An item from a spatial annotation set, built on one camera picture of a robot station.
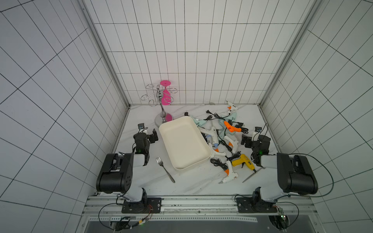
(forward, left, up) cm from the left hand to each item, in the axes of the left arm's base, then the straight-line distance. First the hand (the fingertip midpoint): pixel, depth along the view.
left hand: (147, 132), depth 95 cm
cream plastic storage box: (-10, -25, +1) cm, 27 cm away
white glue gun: (-13, -45, -5) cm, 47 cm away
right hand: (0, -66, 0) cm, 66 cm away
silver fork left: (-17, -9, -5) cm, 20 cm away
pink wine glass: (+10, -14, +22) cm, 28 cm away
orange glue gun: (+3, -57, 0) cm, 57 cm away
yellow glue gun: (-17, -62, -4) cm, 64 cm away
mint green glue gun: (+17, -61, -5) cm, 64 cm away
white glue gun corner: (+29, -64, -5) cm, 70 cm away
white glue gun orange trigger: (-26, -53, -5) cm, 59 cm away
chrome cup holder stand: (+15, -9, +21) cm, 28 cm away
